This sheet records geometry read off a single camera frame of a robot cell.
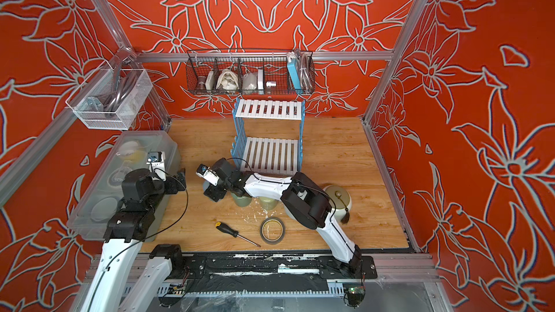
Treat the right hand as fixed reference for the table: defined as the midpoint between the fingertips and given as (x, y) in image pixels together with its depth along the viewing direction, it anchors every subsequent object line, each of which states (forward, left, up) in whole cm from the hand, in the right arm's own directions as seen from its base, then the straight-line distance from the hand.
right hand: (204, 185), depth 85 cm
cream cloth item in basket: (+37, -8, +25) cm, 45 cm away
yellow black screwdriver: (-16, -14, -7) cm, 23 cm away
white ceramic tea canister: (-20, -34, +24) cm, 46 cm away
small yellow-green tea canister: (-5, -26, -4) cm, 27 cm away
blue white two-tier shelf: (+33, -24, -7) cm, 42 cm away
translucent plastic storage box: (+11, +32, +8) cm, 35 cm away
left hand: (-1, +8, +15) cm, 17 cm away
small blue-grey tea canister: (0, -1, +1) cm, 1 cm away
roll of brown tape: (-19, -29, -7) cm, 35 cm away
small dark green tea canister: (-4, -15, -5) cm, 17 cm away
